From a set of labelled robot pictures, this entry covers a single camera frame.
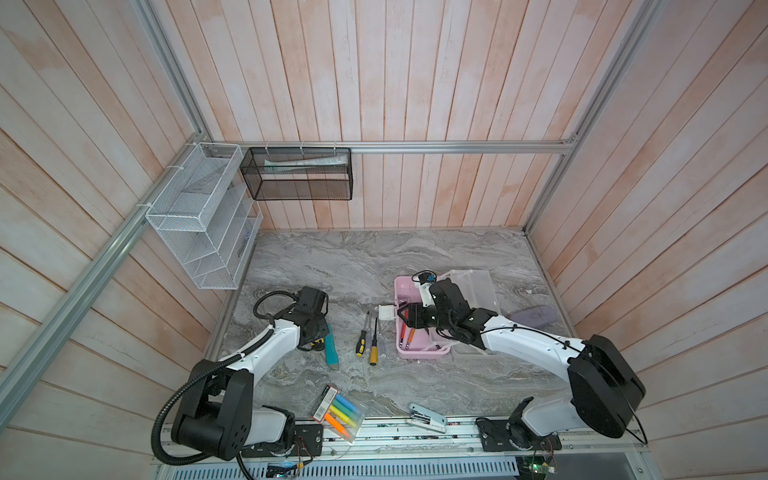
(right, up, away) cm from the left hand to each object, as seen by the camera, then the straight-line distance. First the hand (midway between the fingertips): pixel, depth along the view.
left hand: (316, 334), depth 89 cm
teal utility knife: (+5, -5, -1) cm, 7 cm away
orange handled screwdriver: (+18, -5, -1) cm, 18 cm away
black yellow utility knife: (+1, -2, -3) cm, 4 cm away
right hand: (+26, +8, -4) cm, 27 cm away
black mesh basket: (-9, +53, +15) cm, 56 cm away
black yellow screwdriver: (+14, -2, 0) cm, 14 cm away
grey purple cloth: (+69, +5, +4) cm, 69 cm away
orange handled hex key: (+29, -2, +1) cm, 29 cm away
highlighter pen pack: (+9, -18, -12) cm, 23 cm away
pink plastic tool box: (+30, -3, +2) cm, 30 cm away
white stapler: (+31, -18, -13) cm, 39 cm away
